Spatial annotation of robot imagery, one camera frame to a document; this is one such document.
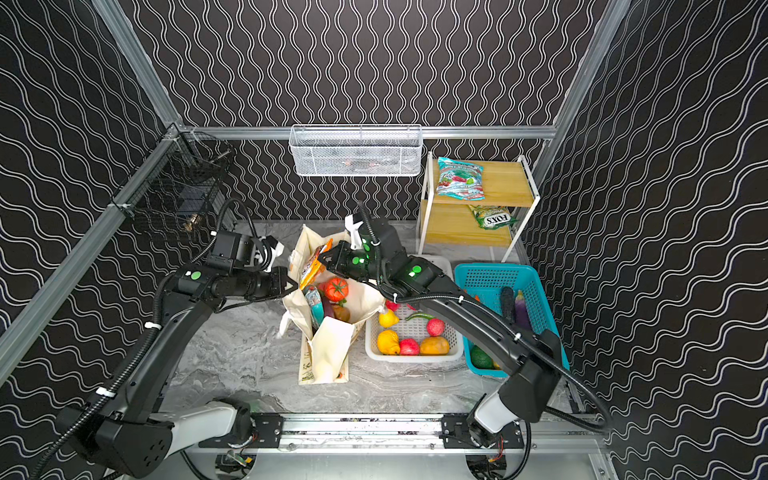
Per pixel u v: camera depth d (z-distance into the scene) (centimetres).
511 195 80
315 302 82
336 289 90
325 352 77
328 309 86
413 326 92
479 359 80
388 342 84
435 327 87
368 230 49
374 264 52
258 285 61
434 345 82
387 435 75
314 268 67
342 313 87
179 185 97
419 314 93
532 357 41
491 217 97
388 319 89
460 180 81
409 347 82
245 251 58
